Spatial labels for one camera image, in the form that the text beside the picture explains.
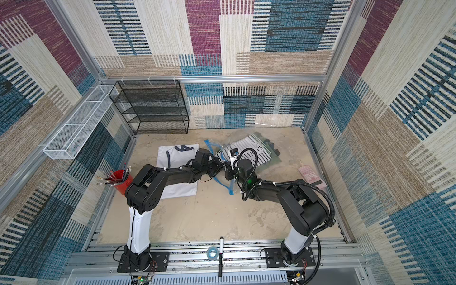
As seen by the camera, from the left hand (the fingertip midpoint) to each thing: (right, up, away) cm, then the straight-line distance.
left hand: (229, 164), depth 98 cm
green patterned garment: (+23, +11, +11) cm, 28 cm away
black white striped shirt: (+9, +9, -22) cm, 26 cm away
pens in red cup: (-56, -6, -11) cm, 58 cm away
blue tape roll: (-5, -36, -23) cm, 43 cm away
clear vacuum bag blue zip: (-8, +9, 0) cm, 12 cm away
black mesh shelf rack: (-47, +34, +11) cm, 59 cm away
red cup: (-55, -5, -9) cm, 56 cm away
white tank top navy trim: (-31, +4, +7) cm, 32 cm away
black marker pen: (-3, -35, -23) cm, 42 cm away
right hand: (-1, +1, -6) cm, 6 cm away
